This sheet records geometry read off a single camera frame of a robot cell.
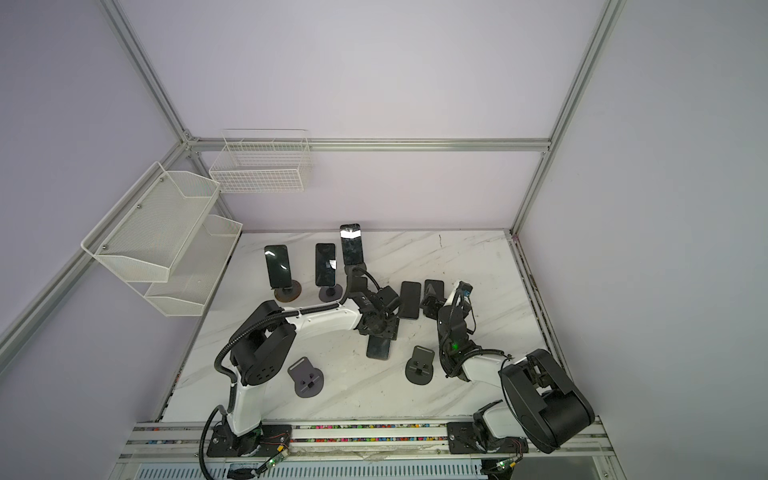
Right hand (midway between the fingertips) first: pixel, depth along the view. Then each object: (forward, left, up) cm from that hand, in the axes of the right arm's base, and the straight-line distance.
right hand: (440, 289), depth 88 cm
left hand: (-9, +17, -12) cm, 22 cm away
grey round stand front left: (-25, +36, -7) cm, 45 cm away
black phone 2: (+22, +29, +1) cm, 36 cm away
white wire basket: (+35, +57, +22) cm, 70 cm away
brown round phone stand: (+5, +50, -11) cm, 52 cm away
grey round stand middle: (+6, +36, -12) cm, 39 cm away
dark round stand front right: (-21, +7, -8) cm, 24 cm away
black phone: (-14, +18, -9) cm, 25 cm away
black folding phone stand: (+4, +26, -3) cm, 26 cm away
